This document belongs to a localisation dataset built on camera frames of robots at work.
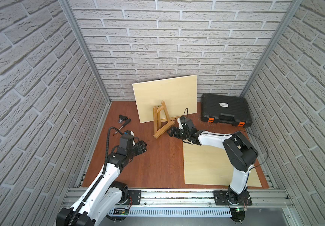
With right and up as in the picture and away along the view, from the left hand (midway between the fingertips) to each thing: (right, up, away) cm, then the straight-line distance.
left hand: (143, 143), depth 82 cm
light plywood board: (+40, -14, +4) cm, 42 cm away
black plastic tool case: (+62, +21, +24) cm, 70 cm away
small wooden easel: (+10, +11, +20) cm, 25 cm away
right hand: (+18, +5, +12) cm, 22 cm away
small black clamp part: (-21, +14, +25) cm, 36 cm away
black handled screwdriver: (-16, +13, +25) cm, 32 cm away
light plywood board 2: (+23, +31, +10) cm, 40 cm away
